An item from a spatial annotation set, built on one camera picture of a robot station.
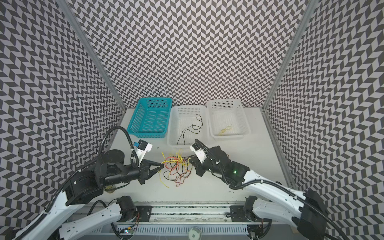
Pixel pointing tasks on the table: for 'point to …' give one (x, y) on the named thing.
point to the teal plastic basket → (150, 118)
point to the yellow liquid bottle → (110, 189)
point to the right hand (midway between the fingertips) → (190, 159)
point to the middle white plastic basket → (186, 123)
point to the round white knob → (194, 234)
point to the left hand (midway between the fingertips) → (163, 168)
